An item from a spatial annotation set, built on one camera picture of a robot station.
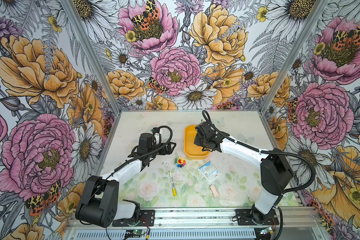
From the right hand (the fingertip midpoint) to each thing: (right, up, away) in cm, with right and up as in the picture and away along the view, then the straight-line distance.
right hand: (198, 143), depth 89 cm
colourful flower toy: (-11, -12, +3) cm, 16 cm away
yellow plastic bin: (-4, -5, +8) cm, 10 cm away
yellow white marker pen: (-14, -24, -6) cm, 29 cm away
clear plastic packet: (+7, -16, 0) cm, 18 cm away
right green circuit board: (+31, -39, -18) cm, 53 cm away
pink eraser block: (+8, -24, -9) cm, 27 cm away
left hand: (-17, -3, -1) cm, 17 cm away
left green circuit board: (-30, -39, -18) cm, 52 cm away
